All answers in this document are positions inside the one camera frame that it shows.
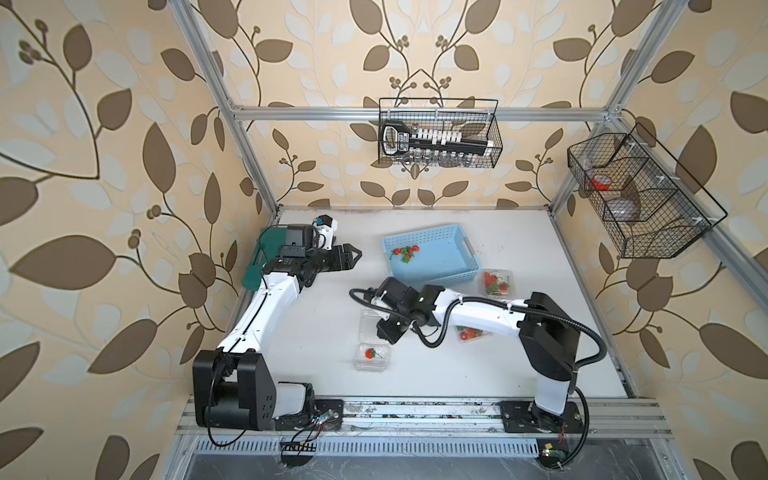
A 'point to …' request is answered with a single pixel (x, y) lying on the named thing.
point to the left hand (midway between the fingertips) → (345, 250)
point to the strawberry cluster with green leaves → (407, 253)
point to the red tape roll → (594, 184)
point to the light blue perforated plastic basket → (445, 256)
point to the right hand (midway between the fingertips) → (380, 332)
